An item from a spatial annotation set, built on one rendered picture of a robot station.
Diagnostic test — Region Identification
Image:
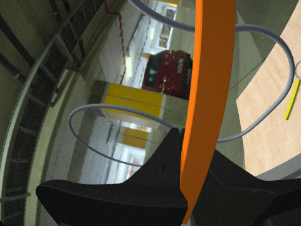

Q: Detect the white loop with orange handle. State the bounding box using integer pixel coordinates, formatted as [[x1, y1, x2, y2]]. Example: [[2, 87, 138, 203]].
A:
[[180, 0, 236, 224]]

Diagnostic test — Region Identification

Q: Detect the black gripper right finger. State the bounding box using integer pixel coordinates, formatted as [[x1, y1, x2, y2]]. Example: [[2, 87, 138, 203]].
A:
[[190, 148, 301, 226]]

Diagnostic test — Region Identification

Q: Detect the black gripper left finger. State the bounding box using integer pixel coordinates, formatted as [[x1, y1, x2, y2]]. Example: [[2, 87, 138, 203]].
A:
[[35, 128, 188, 226]]

